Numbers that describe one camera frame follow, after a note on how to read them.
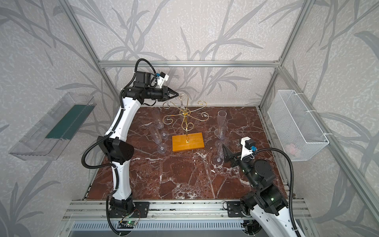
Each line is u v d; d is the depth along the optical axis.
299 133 0.61
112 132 0.53
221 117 0.89
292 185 0.49
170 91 0.75
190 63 0.98
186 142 0.99
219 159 0.91
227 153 0.58
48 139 0.63
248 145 0.53
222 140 0.99
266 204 0.48
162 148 0.96
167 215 0.73
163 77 0.75
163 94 0.71
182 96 0.79
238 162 0.58
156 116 0.87
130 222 0.70
